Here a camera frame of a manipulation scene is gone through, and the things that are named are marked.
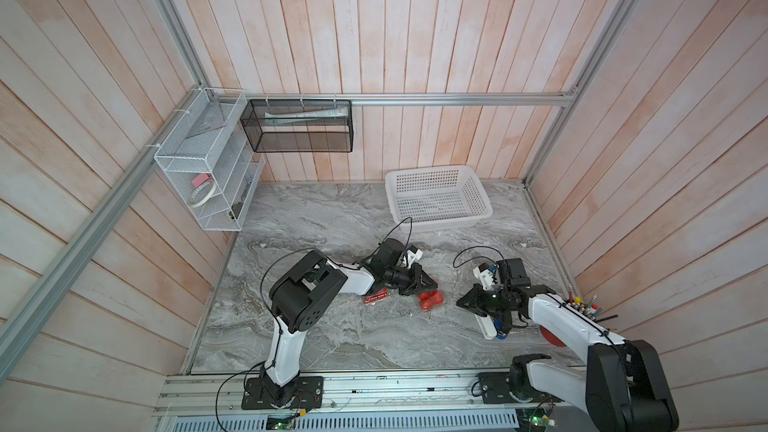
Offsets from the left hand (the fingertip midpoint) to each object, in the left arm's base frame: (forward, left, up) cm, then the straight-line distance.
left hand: (436, 290), depth 85 cm
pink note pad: (+22, +67, +23) cm, 74 cm away
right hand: (-2, -7, -3) cm, 8 cm away
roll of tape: (+15, +63, +22) cm, 69 cm away
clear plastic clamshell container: (-1, +16, -2) cm, 16 cm away
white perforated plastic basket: (+40, -6, -5) cm, 41 cm away
